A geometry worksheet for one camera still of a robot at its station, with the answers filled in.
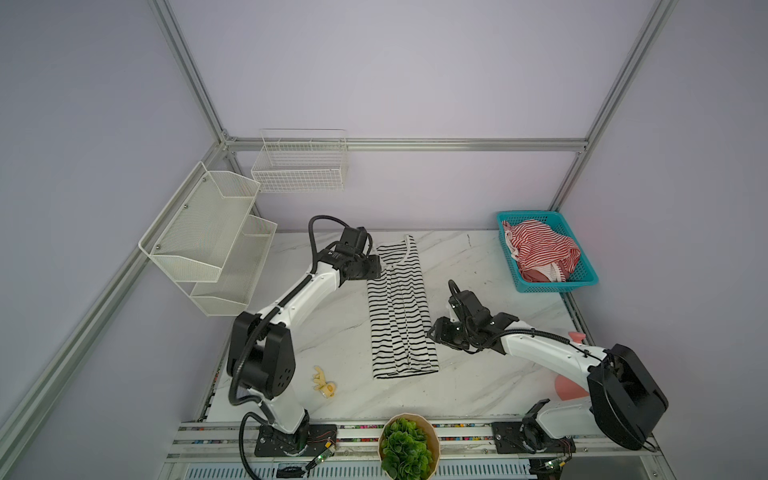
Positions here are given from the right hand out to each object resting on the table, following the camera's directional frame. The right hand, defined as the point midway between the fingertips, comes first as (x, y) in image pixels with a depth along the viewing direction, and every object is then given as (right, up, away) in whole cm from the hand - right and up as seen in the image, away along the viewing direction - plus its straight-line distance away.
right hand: (428, 336), depth 84 cm
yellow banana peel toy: (-30, -12, -3) cm, 33 cm away
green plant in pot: (-7, -18, -21) cm, 29 cm away
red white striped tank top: (+42, +24, +18) cm, 52 cm away
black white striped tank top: (-7, -2, +7) cm, 10 cm away
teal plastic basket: (+54, +17, +14) cm, 58 cm away
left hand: (-16, +19, +4) cm, 25 cm away
